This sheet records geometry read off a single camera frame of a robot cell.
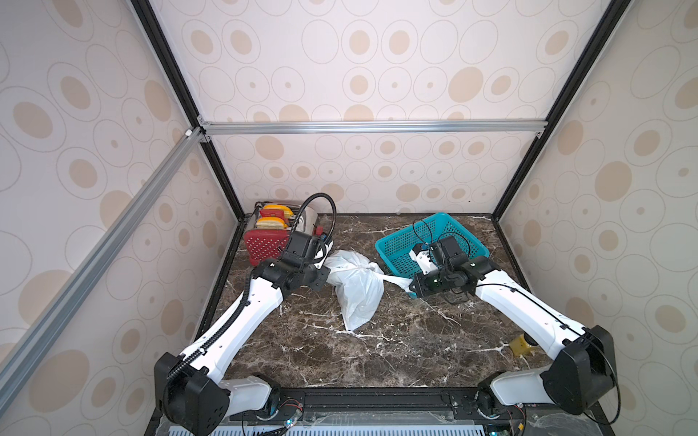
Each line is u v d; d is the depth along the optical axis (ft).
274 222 2.93
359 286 2.45
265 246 3.06
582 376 1.36
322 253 2.59
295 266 1.88
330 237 2.25
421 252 2.44
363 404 2.49
